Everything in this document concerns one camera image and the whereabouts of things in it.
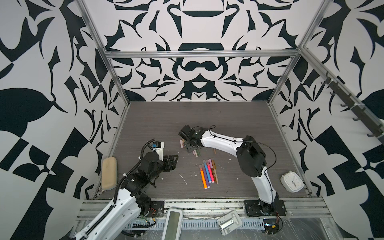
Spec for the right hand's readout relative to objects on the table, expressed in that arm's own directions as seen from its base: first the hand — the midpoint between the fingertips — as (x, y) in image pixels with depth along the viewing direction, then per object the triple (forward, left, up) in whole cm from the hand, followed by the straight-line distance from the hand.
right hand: (193, 143), depth 93 cm
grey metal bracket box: (-40, -16, -2) cm, 43 cm away
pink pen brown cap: (-5, -1, -4) cm, 6 cm away
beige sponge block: (-17, +46, -1) cm, 49 cm away
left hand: (-11, +10, +10) cm, 18 cm away
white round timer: (-22, -52, -3) cm, 57 cm away
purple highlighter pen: (-20, -7, -4) cm, 21 cm away
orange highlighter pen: (-19, -5, -4) cm, 20 cm away
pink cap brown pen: (-12, -10, -4) cm, 16 cm away
